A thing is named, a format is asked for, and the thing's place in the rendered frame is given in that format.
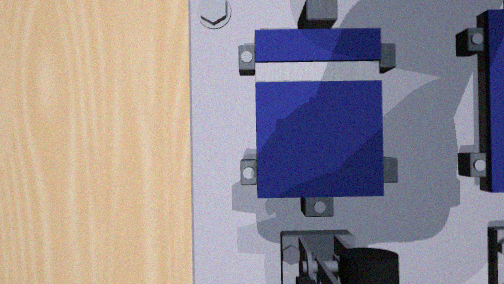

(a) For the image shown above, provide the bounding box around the grey fixture plate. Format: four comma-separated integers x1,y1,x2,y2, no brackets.
188,0,504,284

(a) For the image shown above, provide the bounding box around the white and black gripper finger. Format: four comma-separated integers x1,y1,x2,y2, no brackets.
296,276,316,284

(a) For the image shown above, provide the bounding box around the toggle clamp with red handle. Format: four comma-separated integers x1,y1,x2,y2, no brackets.
280,230,400,284
487,226,504,284

